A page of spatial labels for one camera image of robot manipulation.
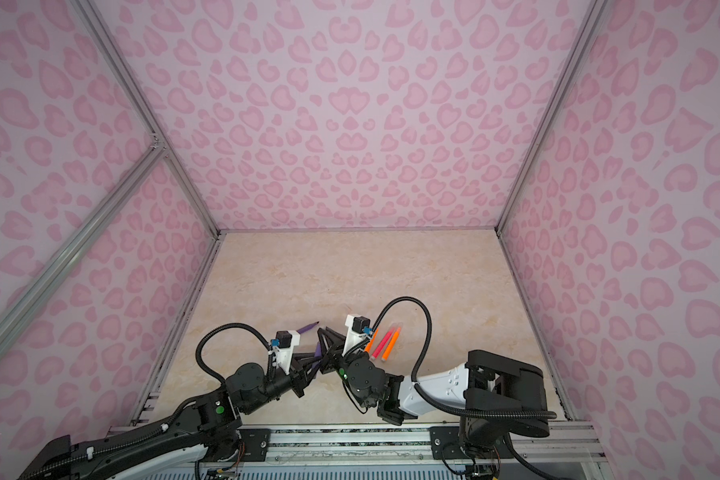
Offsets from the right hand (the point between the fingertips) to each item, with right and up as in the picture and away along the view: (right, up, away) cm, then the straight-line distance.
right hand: (316, 332), depth 72 cm
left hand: (+2, -6, +1) cm, 6 cm away
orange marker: (+13, 0, -10) cm, 16 cm away
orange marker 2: (+19, -8, +18) cm, 28 cm away
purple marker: (0, -4, +1) cm, 5 cm away
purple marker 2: (-7, -4, +23) cm, 24 cm away
